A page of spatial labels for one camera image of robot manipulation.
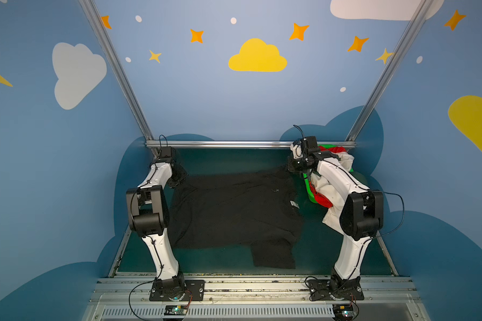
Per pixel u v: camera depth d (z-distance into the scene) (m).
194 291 0.74
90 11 0.68
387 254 0.89
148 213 0.54
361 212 0.51
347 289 0.69
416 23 0.73
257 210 0.95
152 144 1.19
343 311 0.72
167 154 0.80
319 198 0.90
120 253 0.88
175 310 0.71
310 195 0.93
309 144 0.75
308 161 0.70
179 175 0.90
